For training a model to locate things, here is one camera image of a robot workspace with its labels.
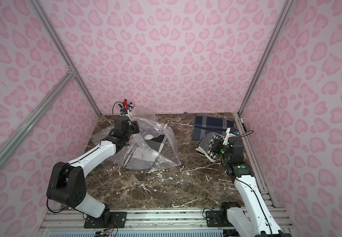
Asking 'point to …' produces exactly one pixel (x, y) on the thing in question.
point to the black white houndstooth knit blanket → (205, 147)
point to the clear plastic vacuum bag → (151, 147)
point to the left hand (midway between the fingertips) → (135, 119)
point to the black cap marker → (131, 105)
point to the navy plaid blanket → (203, 125)
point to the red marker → (125, 103)
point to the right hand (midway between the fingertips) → (214, 138)
